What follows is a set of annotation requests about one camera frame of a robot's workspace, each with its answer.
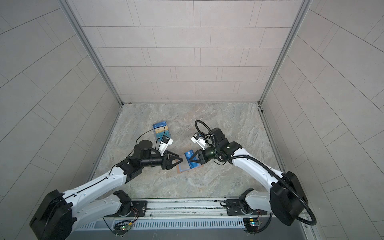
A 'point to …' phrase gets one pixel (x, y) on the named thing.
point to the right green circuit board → (251, 224)
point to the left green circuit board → (124, 225)
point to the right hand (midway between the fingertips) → (191, 162)
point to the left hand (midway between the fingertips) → (182, 160)
